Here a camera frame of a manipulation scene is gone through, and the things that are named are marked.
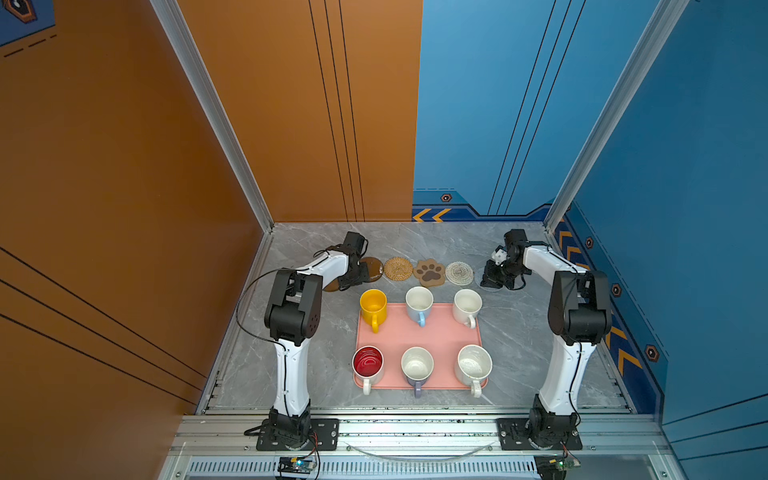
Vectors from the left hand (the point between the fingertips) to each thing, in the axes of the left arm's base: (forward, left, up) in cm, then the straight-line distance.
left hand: (360, 275), depth 104 cm
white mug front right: (-30, -35, 0) cm, 46 cm away
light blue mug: (-13, -20, +3) cm, 24 cm away
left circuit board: (-54, +11, -2) cm, 55 cm away
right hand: (-4, -41, +2) cm, 41 cm away
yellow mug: (-13, -5, +3) cm, 14 cm away
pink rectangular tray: (-21, -27, -3) cm, 34 cm away
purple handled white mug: (-31, -19, 0) cm, 36 cm away
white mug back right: (-13, -35, +2) cm, 37 cm away
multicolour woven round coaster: (+2, -35, 0) cm, 35 cm away
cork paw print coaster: (+2, -24, 0) cm, 24 cm away
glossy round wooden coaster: (+3, -5, +1) cm, 6 cm away
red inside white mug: (-31, -5, +1) cm, 32 cm away
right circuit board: (-54, -51, -1) cm, 74 cm away
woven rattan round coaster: (+3, -13, 0) cm, 14 cm away
